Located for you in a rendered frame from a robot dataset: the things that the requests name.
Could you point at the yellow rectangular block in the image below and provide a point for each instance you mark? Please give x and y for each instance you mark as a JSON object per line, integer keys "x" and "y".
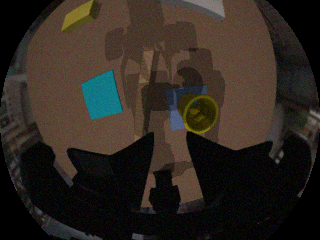
{"x": 79, "y": 16}

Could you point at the tan rectangular bar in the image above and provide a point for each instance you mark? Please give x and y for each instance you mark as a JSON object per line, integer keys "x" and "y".
{"x": 142, "y": 90}

